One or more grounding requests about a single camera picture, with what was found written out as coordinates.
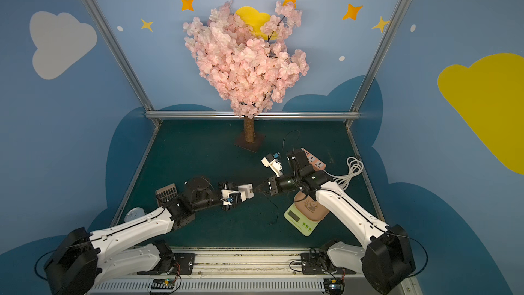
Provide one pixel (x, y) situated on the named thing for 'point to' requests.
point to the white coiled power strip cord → (355, 166)
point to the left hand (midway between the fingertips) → (245, 183)
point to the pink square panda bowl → (308, 208)
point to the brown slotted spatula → (165, 194)
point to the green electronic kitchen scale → (306, 227)
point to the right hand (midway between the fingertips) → (260, 188)
